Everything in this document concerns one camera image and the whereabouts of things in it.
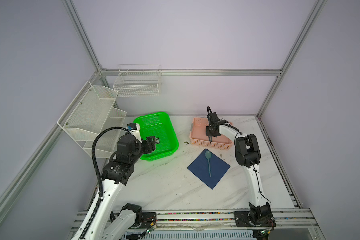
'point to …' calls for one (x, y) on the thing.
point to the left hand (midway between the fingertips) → (148, 139)
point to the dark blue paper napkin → (200, 167)
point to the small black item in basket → (157, 140)
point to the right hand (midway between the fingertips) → (209, 131)
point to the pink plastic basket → (198, 135)
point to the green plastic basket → (158, 125)
